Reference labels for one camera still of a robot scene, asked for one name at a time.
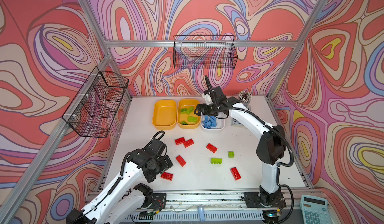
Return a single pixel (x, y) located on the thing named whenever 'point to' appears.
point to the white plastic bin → (220, 122)
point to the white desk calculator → (315, 210)
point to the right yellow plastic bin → (186, 117)
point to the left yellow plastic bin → (164, 114)
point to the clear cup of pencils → (245, 97)
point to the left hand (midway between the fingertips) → (168, 169)
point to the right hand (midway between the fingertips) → (202, 115)
